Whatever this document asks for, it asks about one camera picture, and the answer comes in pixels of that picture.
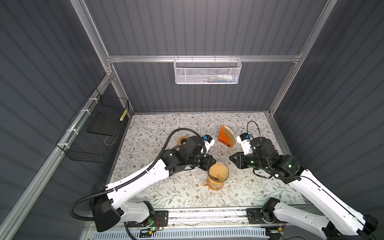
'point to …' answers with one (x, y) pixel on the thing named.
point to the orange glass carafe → (214, 187)
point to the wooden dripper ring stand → (215, 182)
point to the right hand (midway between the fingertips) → (231, 159)
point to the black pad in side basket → (107, 123)
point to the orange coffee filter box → (223, 137)
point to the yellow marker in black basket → (124, 114)
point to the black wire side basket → (91, 137)
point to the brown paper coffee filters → (230, 134)
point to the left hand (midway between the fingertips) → (216, 161)
